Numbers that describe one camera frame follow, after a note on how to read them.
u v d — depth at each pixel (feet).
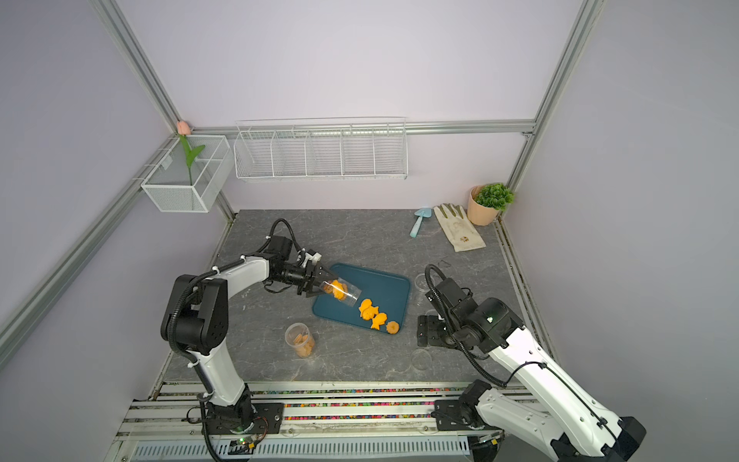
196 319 1.65
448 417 2.36
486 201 3.53
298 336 2.75
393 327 2.91
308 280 2.67
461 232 3.80
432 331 2.02
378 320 2.94
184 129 2.92
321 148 3.43
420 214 3.93
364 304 3.06
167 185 2.62
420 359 2.76
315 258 2.97
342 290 2.82
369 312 2.99
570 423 1.28
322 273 2.71
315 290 2.87
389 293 3.17
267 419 2.41
